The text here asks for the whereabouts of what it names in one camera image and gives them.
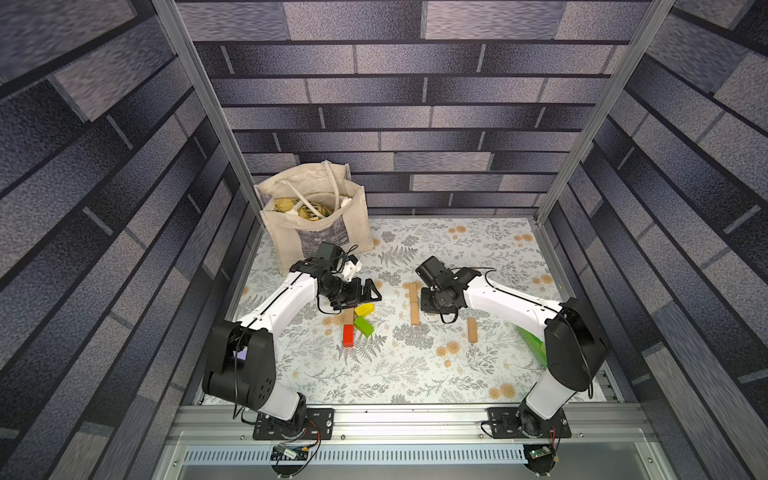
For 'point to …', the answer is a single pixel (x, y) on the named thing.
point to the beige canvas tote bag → (310, 204)
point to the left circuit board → (284, 452)
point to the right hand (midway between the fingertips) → (426, 302)
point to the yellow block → (365, 309)
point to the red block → (348, 335)
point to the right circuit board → (541, 452)
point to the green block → (363, 326)
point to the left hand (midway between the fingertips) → (370, 298)
